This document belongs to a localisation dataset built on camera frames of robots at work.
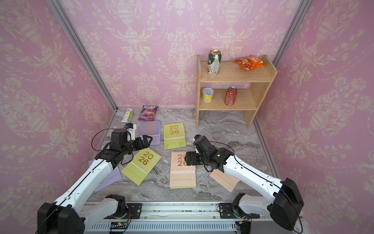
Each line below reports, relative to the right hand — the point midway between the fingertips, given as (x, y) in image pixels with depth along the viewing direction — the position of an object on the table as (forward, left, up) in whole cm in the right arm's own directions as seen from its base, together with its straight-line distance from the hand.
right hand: (191, 158), depth 78 cm
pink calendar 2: (-9, -21, -15) cm, 27 cm away
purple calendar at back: (+33, +29, -15) cm, 47 cm away
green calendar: (+24, +11, -13) cm, 29 cm away
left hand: (+11, +24, +3) cm, 27 cm away
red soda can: (+31, -25, +15) cm, 43 cm away
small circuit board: (-26, +38, -17) cm, 49 cm away
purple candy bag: (+44, +32, -9) cm, 55 cm away
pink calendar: (-4, +6, -14) cm, 16 cm away
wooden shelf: (+36, -40, +6) cm, 54 cm away
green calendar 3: (-11, +6, -14) cm, 19 cm away
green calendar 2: (+4, +31, -13) cm, 34 cm away
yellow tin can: (+37, -13, +13) cm, 41 cm away
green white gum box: (+41, +46, -8) cm, 62 cm away
